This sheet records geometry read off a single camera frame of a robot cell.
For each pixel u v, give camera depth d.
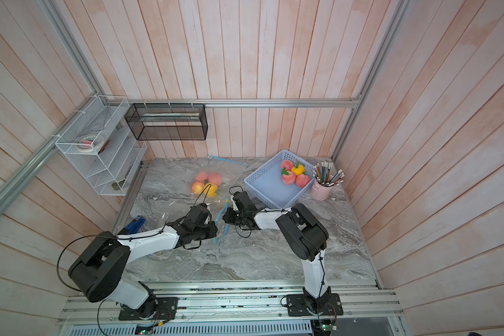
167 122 1.06
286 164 1.11
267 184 1.11
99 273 0.44
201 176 1.07
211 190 1.04
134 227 0.92
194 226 0.70
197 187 1.01
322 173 0.99
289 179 1.04
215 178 1.06
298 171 1.10
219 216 0.90
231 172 1.17
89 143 0.69
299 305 0.69
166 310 0.73
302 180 1.04
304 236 0.51
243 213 0.76
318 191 0.98
